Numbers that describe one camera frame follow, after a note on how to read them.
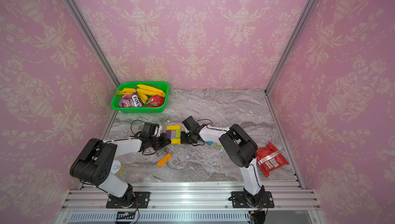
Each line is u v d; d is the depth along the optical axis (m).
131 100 1.06
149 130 0.76
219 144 0.54
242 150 0.51
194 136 0.73
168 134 0.98
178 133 0.97
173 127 1.00
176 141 0.93
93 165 0.46
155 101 1.04
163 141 0.83
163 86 1.16
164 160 0.87
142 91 1.09
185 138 0.85
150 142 0.76
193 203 1.86
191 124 0.78
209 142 0.93
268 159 0.82
